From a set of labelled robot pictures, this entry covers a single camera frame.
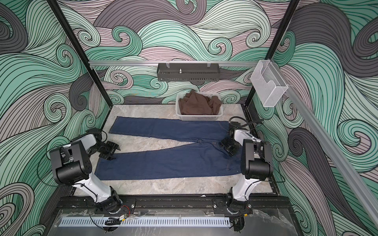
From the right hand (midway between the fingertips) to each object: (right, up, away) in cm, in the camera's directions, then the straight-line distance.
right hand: (223, 149), depth 94 cm
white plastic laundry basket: (-15, +21, +9) cm, 28 cm away
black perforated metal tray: (-23, +50, +1) cm, 55 cm away
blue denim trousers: (-16, -2, -2) cm, 16 cm away
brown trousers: (-18, +32, +16) cm, 40 cm away
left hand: (-68, 0, -2) cm, 68 cm away
